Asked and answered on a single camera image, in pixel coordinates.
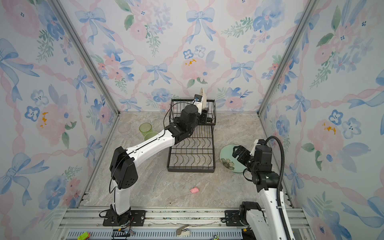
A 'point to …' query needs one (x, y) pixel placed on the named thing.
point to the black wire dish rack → (196, 152)
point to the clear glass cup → (124, 128)
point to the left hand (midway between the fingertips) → (205, 105)
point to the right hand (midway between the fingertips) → (239, 151)
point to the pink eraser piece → (195, 190)
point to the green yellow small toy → (85, 236)
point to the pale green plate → (230, 162)
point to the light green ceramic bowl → (150, 134)
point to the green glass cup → (145, 128)
